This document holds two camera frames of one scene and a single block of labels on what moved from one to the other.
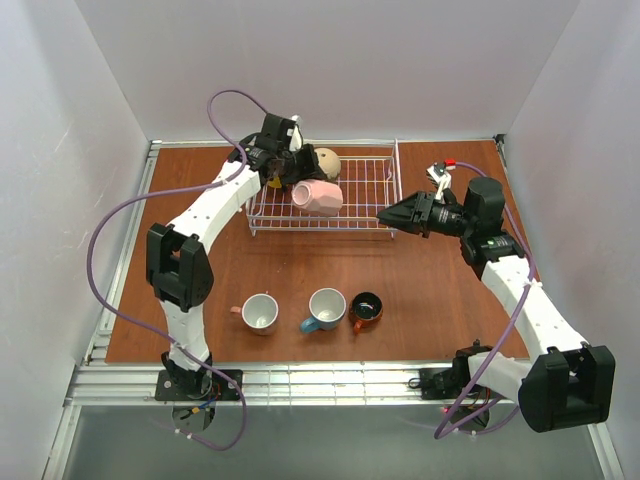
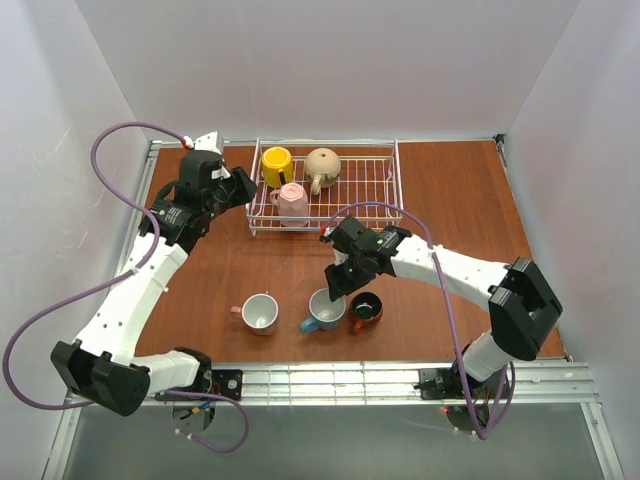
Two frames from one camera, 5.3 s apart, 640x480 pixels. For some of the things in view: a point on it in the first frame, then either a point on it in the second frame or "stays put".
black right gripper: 425,213 to 342,271
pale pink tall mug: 317,196 to 292,201
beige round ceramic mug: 329,162 stays put
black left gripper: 297,163 to 232,186
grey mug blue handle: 327,307 stays put
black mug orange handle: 366,309 stays put
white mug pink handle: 259,311 stays put
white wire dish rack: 370,178 stays put
